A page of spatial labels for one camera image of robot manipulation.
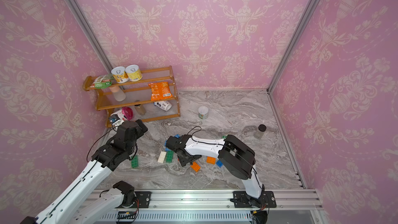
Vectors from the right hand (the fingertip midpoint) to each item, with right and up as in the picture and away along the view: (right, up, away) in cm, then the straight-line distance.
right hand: (190, 159), depth 86 cm
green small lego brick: (+20, +11, +8) cm, 24 cm away
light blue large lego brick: (-10, +10, -15) cm, 21 cm away
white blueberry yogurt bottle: (-19, +30, +17) cm, 39 cm away
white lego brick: (-16, +1, +1) cm, 16 cm away
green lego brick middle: (-12, +1, +1) cm, 12 cm away
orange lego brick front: (+3, -3, -3) cm, 5 cm away
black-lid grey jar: (+41, +14, +3) cm, 43 cm away
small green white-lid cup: (+7, +26, +15) cm, 31 cm away
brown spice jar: (-34, +28, +14) cm, 46 cm away
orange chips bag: (-20, +39, +11) cm, 45 cm away
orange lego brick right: (+12, 0, -1) cm, 12 cm away
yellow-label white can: (-31, +48, -3) cm, 57 cm away
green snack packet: (-47, +43, -4) cm, 64 cm away
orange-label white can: (-38, +47, -3) cm, 60 cm away
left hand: (-25, +20, -10) cm, 34 cm away
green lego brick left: (-30, -1, -3) cm, 30 cm away
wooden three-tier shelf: (-34, +35, +8) cm, 49 cm away
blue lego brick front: (+16, -1, -3) cm, 17 cm away
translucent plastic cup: (-45, +36, +11) cm, 59 cm away
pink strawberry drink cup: (-42, +25, +14) cm, 51 cm away
